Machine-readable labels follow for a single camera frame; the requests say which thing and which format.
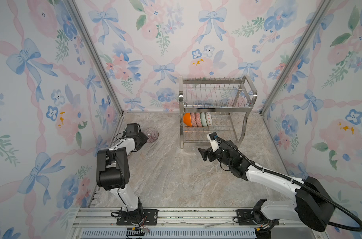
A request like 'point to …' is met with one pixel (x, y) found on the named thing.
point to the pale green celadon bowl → (203, 119)
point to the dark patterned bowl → (198, 119)
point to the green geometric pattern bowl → (209, 119)
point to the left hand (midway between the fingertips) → (145, 137)
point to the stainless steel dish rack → (220, 106)
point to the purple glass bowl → (152, 134)
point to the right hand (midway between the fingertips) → (205, 144)
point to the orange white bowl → (187, 119)
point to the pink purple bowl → (193, 119)
